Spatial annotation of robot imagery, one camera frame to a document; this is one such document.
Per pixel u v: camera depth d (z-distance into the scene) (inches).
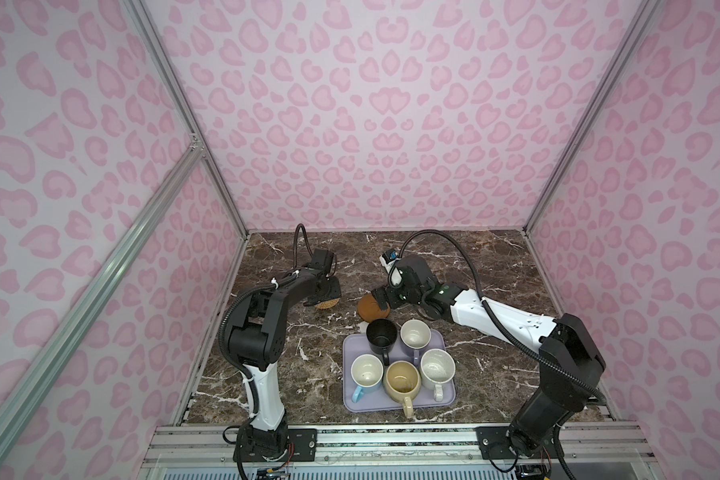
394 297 29.6
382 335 34.0
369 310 38.4
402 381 32.5
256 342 20.3
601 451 28.8
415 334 35.1
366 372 32.7
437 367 33.0
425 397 31.7
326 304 38.8
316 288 29.5
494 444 28.9
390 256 29.4
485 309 21.2
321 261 32.2
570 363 17.3
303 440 29.2
